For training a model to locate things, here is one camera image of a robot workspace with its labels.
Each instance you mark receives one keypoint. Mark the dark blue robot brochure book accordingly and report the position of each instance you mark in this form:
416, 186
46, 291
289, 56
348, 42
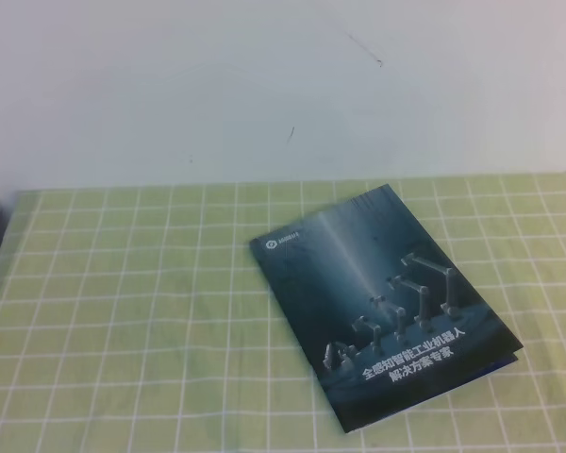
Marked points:
383, 316

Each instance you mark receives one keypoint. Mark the green checkered tablecloth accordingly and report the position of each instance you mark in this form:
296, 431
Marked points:
135, 320

